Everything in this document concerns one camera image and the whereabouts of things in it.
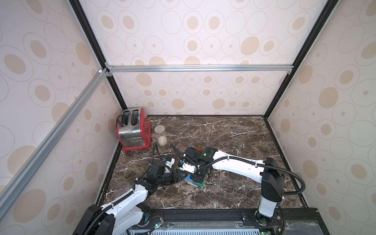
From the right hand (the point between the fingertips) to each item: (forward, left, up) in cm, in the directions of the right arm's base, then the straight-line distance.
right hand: (199, 174), depth 80 cm
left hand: (-2, +6, 0) cm, 6 cm away
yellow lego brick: (-2, +6, -5) cm, 8 cm away
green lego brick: (-4, -1, -3) cm, 5 cm away
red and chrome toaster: (+25, +41, +11) cm, 49 cm away
